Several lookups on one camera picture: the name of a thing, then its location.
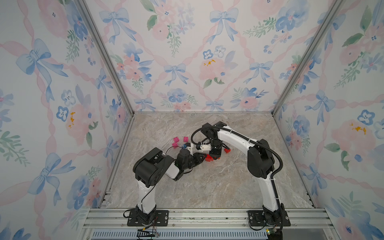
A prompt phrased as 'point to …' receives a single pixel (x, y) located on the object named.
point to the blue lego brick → (184, 146)
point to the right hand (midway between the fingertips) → (216, 153)
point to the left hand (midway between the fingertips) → (208, 156)
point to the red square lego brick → (227, 150)
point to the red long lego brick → (209, 158)
